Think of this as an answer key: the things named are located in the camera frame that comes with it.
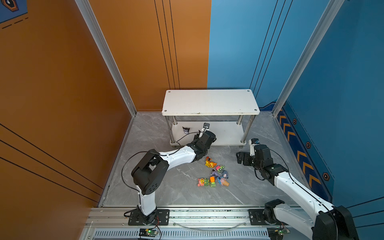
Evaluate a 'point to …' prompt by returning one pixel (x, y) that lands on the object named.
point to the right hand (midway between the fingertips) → (243, 154)
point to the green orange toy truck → (212, 181)
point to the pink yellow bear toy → (202, 182)
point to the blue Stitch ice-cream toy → (222, 179)
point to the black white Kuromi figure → (186, 130)
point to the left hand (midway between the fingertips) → (204, 133)
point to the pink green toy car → (220, 168)
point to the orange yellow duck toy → (209, 163)
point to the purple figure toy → (214, 173)
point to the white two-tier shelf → (228, 112)
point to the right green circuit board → (277, 233)
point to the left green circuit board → (148, 232)
